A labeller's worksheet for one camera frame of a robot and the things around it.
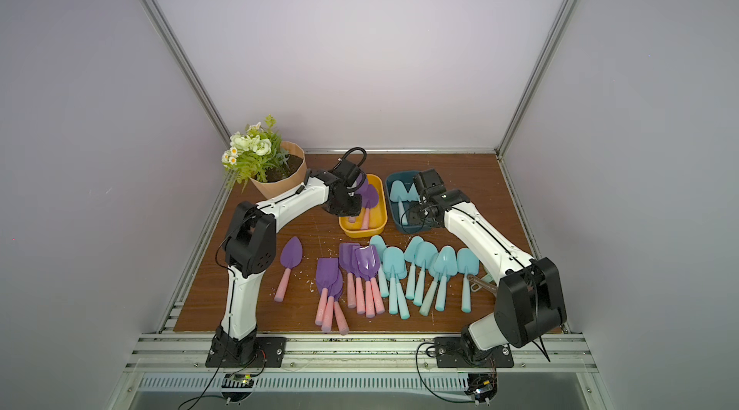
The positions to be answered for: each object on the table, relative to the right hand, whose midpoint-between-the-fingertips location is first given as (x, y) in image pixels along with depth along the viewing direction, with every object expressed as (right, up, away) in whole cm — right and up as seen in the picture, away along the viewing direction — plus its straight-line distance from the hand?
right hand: (421, 204), depth 85 cm
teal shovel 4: (-3, -17, +4) cm, 18 cm away
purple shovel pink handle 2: (-16, 0, +18) cm, 24 cm away
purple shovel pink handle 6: (-17, -19, +2) cm, 26 cm away
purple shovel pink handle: (-19, +8, -3) cm, 21 cm away
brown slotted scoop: (+16, -24, -2) cm, 29 cm away
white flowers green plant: (-48, +15, -6) cm, 51 cm away
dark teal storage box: (-2, -4, -9) cm, 10 cm away
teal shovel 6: (+8, -19, +2) cm, 21 cm away
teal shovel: (-13, -14, +7) cm, 20 cm away
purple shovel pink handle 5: (-24, -16, +5) cm, 29 cm away
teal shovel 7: (-5, +2, +21) cm, 22 cm away
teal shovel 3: (-8, -26, -4) cm, 28 cm away
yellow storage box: (-14, -6, +15) cm, 21 cm away
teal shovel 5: (+1, -17, +5) cm, 18 cm away
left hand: (-18, -3, +10) cm, 21 cm away
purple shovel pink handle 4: (-27, -28, -8) cm, 40 cm away
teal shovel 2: (-8, -16, +2) cm, 18 cm away
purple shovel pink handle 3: (-29, -22, 0) cm, 36 cm away
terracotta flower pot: (-40, +9, +5) cm, 42 cm away
